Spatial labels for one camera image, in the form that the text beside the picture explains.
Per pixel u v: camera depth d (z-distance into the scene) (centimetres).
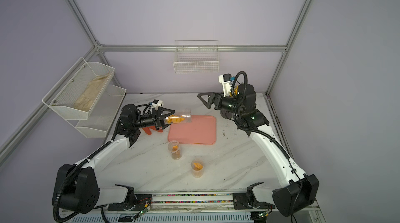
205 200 75
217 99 58
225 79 59
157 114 66
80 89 80
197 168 78
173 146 86
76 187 41
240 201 73
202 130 100
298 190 38
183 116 70
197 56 95
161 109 68
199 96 61
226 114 101
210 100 57
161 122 68
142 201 74
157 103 74
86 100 76
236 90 59
